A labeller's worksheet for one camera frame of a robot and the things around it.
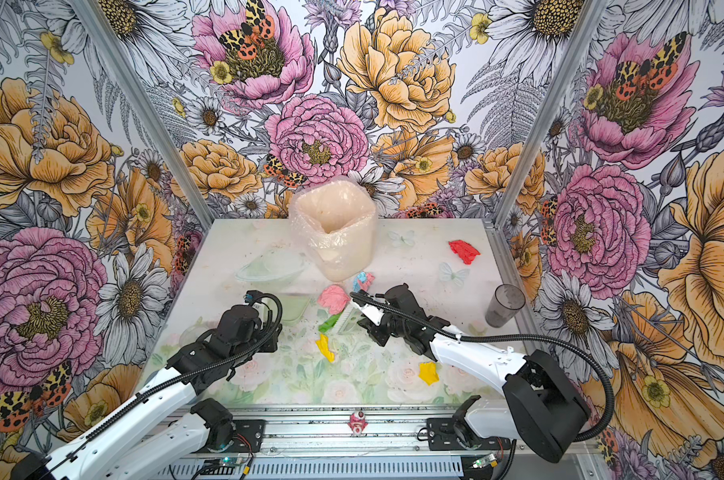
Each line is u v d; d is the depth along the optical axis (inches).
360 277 41.1
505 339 20.0
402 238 46.8
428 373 32.9
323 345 35.0
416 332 25.3
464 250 43.9
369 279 40.5
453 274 42.4
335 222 41.6
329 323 36.9
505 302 33.2
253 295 28.0
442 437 29.0
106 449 17.1
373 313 29.0
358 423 28.7
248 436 29.2
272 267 44.4
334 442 29.3
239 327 23.5
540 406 16.5
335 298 38.2
